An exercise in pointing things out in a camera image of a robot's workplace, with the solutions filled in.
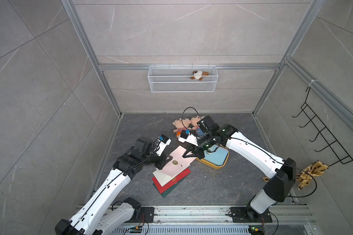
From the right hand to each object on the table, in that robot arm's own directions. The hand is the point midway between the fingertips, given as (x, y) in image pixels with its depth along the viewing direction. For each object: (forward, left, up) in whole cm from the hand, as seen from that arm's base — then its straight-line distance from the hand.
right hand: (185, 154), depth 71 cm
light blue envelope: (+8, -21, -20) cm, 30 cm away
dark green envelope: (-11, +11, -24) cm, 28 cm away
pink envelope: (-2, +4, -4) cm, 6 cm away
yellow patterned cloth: (-10, -57, -6) cm, 58 cm away
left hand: (+1, +8, -1) cm, 8 cm away
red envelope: (-10, +13, -23) cm, 28 cm away
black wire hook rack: (+4, -65, +9) cm, 66 cm away
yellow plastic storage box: (+2, -17, -19) cm, 26 cm away
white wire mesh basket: (+55, 0, +7) cm, 56 cm away
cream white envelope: (-3, +13, -22) cm, 25 cm away
